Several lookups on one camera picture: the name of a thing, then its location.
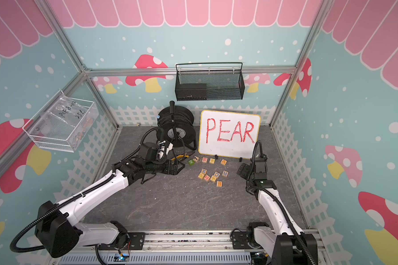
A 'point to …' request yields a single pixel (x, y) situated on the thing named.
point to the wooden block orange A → (223, 162)
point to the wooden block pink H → (207, 178)
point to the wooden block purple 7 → (195, 158)
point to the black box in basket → (191, 91)
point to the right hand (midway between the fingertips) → (246, 168)
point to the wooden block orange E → (219, 184)
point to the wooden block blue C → (216, 174)
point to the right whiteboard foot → (240, 159)
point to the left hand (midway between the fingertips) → (177, 167)
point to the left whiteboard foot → (216, 156)
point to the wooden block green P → (201, 175)
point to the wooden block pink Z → (204, 159)
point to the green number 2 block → (191, 162)
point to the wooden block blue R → (225, 173)
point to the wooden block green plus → (211, 160)
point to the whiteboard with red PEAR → (228, 134)
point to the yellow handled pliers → (180, 156)
